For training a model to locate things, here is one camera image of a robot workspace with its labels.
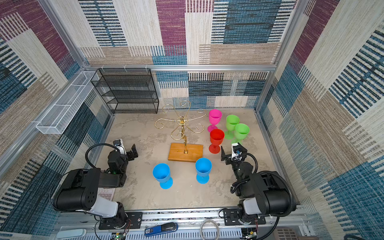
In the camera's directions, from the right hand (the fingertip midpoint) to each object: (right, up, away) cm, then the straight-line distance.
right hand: (230, 145), depth 86 cm
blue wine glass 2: (-37, -13, -8) cm, 40 cm away
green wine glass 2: (+2, +14, +9) cm, 16 cm away
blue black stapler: (-35, -34, -19) cm, 53 cm away
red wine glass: (-8, +5, +1) cm, 9 cm away
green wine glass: (+6, +8, +2) cm, 10 cm away
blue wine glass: (-16, -11, -5) cm, 19 cm away
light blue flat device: (-78, -39, -16) cm, 88 cm away
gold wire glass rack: (-39, +17, +32) cm, 53 cm away
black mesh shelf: (-69, +36, +23) cm, 81 cm away
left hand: (-61, 0, +5) cm, 62 cm away
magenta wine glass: (-7, +17, +11) cm, 22 cm away
